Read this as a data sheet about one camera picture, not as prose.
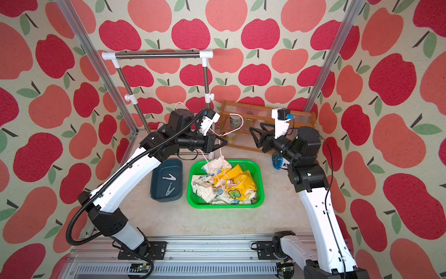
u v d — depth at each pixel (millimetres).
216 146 603
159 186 930
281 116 507
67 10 699
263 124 625
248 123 966
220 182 880
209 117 565
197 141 562
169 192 907
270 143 532
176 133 441
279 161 961
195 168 913
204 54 666
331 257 367
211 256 735
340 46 802
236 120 992
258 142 557
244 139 1131
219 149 627
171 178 962
